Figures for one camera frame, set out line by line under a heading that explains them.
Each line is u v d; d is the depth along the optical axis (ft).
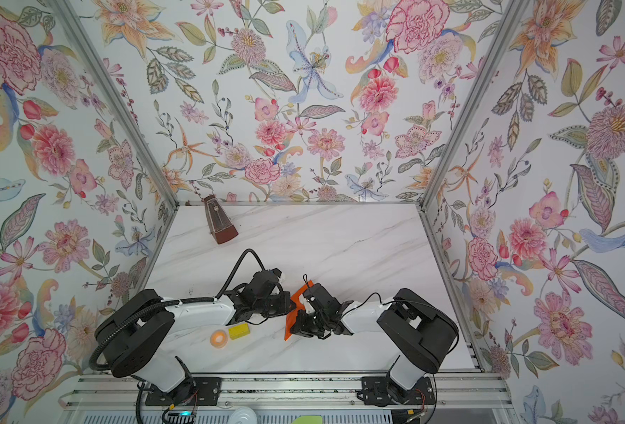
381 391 2.42
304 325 2.52
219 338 2.75
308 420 2.40
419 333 1.51
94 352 1.33
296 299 2.85
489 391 2.52
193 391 2.31
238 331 2.73
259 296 2.28
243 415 2.17
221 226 3.40
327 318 2.28
